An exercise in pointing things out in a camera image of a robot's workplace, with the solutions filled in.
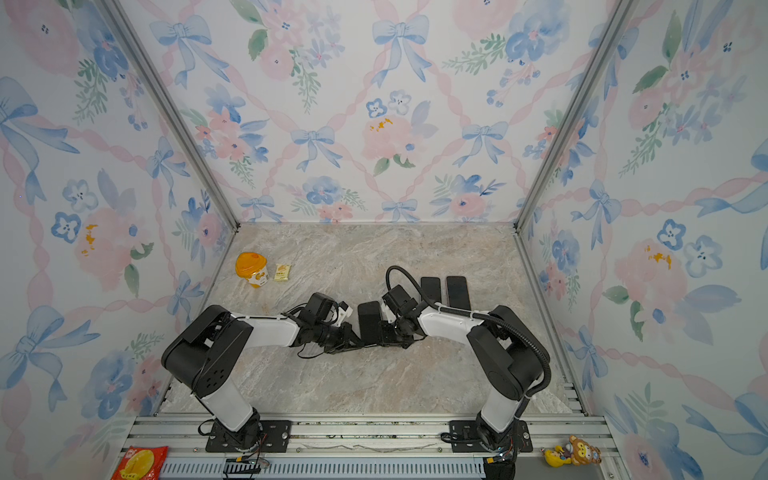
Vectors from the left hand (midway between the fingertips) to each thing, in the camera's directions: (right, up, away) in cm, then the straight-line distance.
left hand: (364, 345), depth 88 cm
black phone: (+1, +7, +7) cm, 10 cm away
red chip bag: (-50, -22, -19) cm, 58 cm away
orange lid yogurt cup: (-36, +23, +7) cm, 44 cm away
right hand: (+4, +1, +1) cm, 5 cm away
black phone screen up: (+31, +14, +14) cm, 37 cm away
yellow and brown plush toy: (+51, -19, -18) cm, 58 cm away
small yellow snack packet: (-30, +21, +16) cm, 40 cm away
